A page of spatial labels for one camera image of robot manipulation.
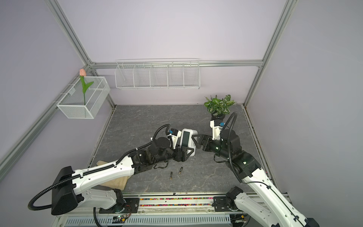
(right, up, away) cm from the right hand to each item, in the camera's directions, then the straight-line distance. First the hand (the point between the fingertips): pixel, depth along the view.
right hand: (197, 137), depth 68 cm
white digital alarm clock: (-5, -2, +2) cm, 6 cm away
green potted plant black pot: (+15, +16, +19) cm, 29 cm away
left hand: (-4, -7, +3) cm, 9 cm away
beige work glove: (-44, -29, +13) cm, 54 cm away
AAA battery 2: (-9, -22, +18) cm, 30 cm away
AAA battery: (-14, -25, +15) cm, 33 cm away
